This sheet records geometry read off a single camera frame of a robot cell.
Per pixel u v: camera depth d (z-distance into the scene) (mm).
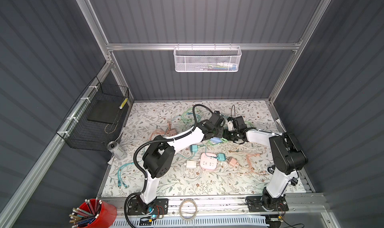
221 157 882
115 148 804
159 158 508
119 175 843
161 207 722
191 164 854
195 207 723
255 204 737
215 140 944
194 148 917
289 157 487
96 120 731
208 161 859
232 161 876
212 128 693
